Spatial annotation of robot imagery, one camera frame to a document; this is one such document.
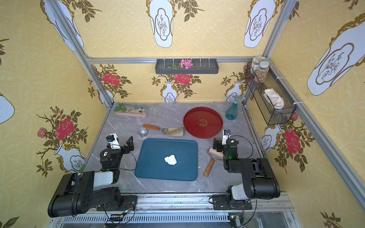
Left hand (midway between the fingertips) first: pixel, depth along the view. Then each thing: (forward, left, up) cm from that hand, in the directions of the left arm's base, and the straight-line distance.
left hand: (119, 138), depth 88 cm
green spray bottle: (+23, -76, -3) cm, 80 cm away
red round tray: (+17, -55, -9) cm, 58 cm away
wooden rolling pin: (-9, -58, -8) cm, 59 cm away
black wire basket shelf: (+8, -94, +9) cm, 95 cm away
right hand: (+1, -67, -4) cm, 67 cm away
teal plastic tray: (-13, -19, -11) cm, 25 cm away
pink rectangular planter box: (+30, 0, -9) cm, 31 cm away
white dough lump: (-11, -31, -8) cm, 34 cm away
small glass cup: (+11, -10, -11) cm, 19 cm away
